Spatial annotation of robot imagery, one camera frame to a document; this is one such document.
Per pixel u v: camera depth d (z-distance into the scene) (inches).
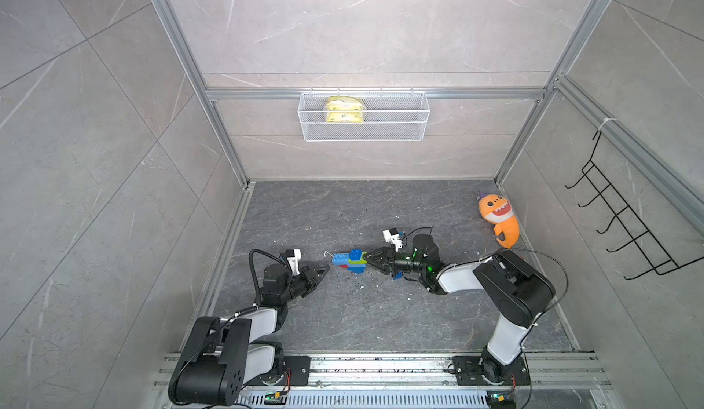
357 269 34.6
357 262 32.6
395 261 30.6
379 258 31.0
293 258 32.2
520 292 19.2
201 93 35.3
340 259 33.9
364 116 34.6
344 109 34.6
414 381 28.7
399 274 31.0
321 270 32.8
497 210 39.7
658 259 23.8
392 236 33.0
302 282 30.4
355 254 32.2
